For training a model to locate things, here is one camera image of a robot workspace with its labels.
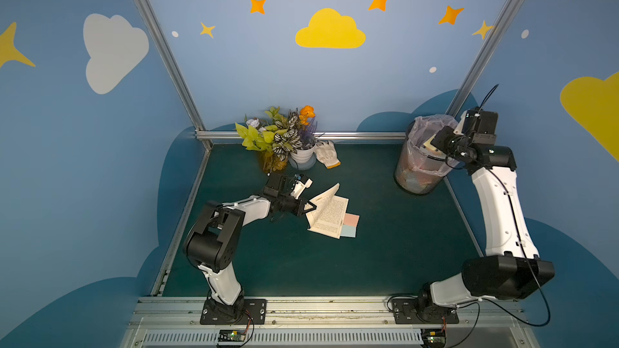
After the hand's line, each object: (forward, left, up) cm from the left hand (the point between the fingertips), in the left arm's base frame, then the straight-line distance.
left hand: (315, 204), depth 91 cm
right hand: (+11, -40, +29) cm, 50 cm away
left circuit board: (-41, +24, -8) cm, 49 cm away
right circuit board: (-41, -37, -8) cm, 55 cm away
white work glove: (+33, -5, -8) cm, 35 cm away
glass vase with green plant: (+18, +15, +16) cm, 29 cm away
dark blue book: (-1, -6, -7) cm, 9 cm away
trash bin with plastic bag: (+9, -39, +12) cm, 41 cm away
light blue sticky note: (-8, -13, -6) cm, 17 cm away
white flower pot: (+26, +5, -3) cm, 27 cm away
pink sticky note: (-3, -15, -7) cm, 16 cm away
